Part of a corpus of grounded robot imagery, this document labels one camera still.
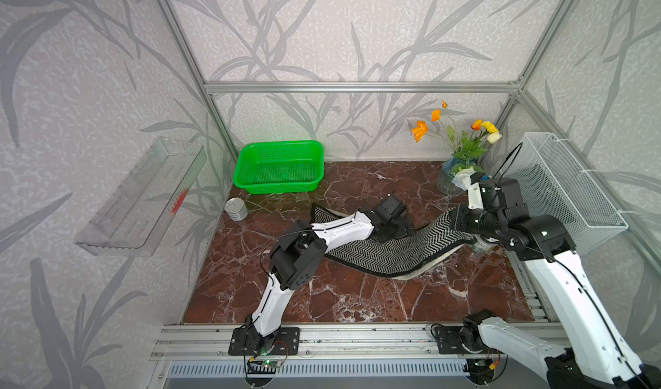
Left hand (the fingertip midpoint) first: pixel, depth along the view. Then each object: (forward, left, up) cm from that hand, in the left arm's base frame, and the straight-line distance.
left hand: (409, 236), depth 88 cm
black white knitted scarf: (-11, 0, +10) cm, 15 cm away
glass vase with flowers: (+14, -14, +19) cm, 28 cm away
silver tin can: (+14, +65, -4) cm, 66 cm away
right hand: (-4, -6, +22) cm, 23 cm away
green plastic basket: (+40, +54, -8) cm, 68 cm away
